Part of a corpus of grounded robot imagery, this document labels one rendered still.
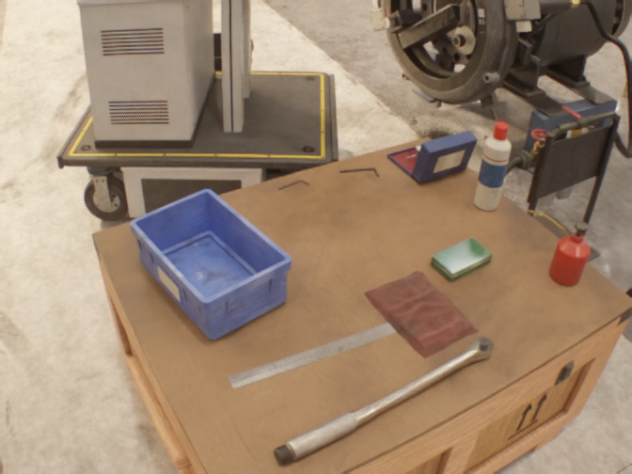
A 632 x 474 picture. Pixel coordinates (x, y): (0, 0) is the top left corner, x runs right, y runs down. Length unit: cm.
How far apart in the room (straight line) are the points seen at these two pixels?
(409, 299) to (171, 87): 106
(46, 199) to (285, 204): 126
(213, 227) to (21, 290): 93
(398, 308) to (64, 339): 107
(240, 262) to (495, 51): 134
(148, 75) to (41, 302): 79
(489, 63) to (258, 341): 148
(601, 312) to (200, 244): 89
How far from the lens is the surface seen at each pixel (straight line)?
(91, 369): 186
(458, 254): 141
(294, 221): 150
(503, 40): 234
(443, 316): 128
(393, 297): 130
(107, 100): 207
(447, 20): 246
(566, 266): 142
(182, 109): 203
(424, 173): 163
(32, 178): 273
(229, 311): 119
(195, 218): 141
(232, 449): 107
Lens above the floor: 137
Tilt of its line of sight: 37 degrees down
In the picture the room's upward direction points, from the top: 4 degrees clockwise
